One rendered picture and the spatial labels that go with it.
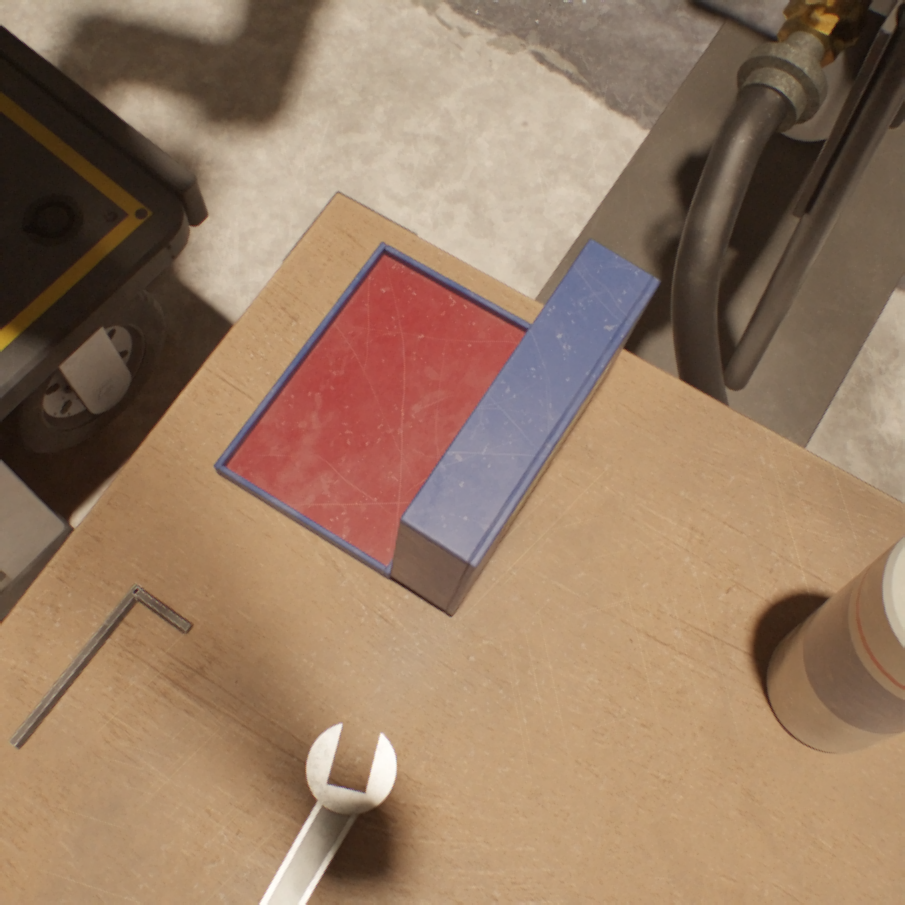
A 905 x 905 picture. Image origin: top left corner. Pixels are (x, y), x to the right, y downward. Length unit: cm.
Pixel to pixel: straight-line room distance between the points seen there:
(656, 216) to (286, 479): 72
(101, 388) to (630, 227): 55
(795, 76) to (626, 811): 46
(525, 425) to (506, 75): 88
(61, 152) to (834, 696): 67
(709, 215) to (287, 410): 30
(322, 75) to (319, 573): 84
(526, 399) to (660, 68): 90
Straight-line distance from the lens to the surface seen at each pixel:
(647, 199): 128
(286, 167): 131
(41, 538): 106
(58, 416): 114
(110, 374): 110
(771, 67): 82
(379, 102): 135
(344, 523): 62
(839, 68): 99
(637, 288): 55
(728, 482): 65
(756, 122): 79
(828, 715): 56
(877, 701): 51
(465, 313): 67
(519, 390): 52
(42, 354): 88
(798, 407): 120
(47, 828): 63
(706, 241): 78
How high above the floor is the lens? 106
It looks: 69 degrees down
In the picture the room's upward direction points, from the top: straight up
